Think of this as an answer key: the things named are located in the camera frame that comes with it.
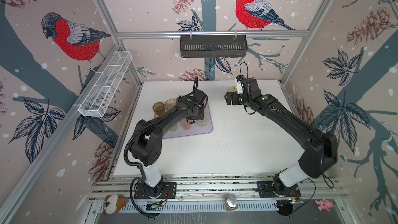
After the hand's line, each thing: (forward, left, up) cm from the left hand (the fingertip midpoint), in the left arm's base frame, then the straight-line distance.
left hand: (198, 115), depth 89 cm
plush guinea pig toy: (-41, +38, -8) cm, 57 cm away
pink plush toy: (-42, -56, -8) cm, 71 cm away
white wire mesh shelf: (-4, +47, +19) cm, 51 cm away
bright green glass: (-3, +15, -10) cm, 19 cm away
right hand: (+5, -18, +11) cm, 22 cm away
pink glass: (-2, +8, -7) cm, 11 cm away
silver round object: (-42, -14, -3) cm, 44 cm away
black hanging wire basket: (+45, -10, +18) cm, 49 cm away
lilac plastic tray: (-4, +2, -10) cm, 11 cm away
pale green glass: (-2, -3, -5) cm, 6 cm away
